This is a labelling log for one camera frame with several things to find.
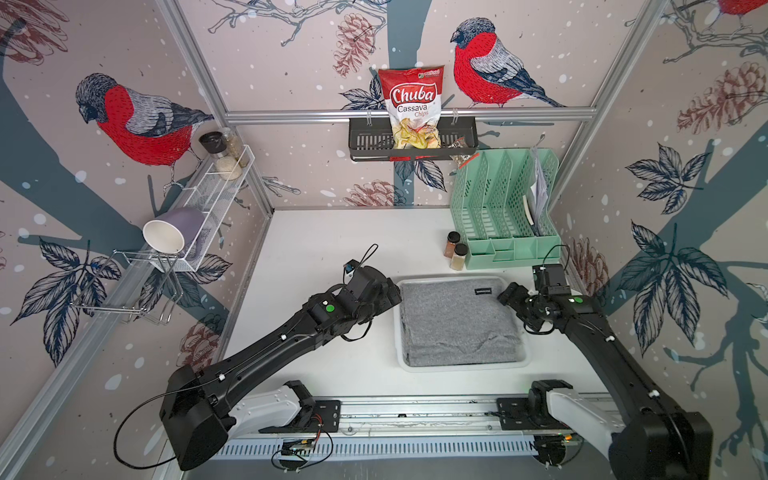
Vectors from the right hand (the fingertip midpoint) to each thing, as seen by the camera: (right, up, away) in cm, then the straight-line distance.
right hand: (506, 299), depth 84 cm
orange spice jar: (-12, +17, +17) cm, 27 cm away
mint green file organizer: (+12, +32, +34) cm, 49 cm away
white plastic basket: (-8, -15, -9) cm, 20 cm away
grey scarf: (-15, -5, -6) cm, 17 cm away
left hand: (-31, +4, -7) cm, 33 cm away
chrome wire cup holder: (-84, +9, -26) cm, 89 cm away
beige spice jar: (-11, +9, +14) cm, 20 cm away
